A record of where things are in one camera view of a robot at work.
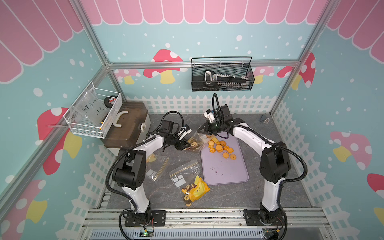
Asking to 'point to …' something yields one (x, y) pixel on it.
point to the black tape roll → (109, 101)
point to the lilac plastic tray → (217, 170)
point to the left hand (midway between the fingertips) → (186, 144)
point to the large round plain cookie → (219, 147)
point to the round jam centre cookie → (233, 156)
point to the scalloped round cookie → (230, 150)
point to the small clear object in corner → (264, 119)
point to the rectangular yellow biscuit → (215, 139)
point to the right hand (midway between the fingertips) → (197, 130)
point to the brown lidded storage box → (132, 124)
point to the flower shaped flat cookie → (225, 155)
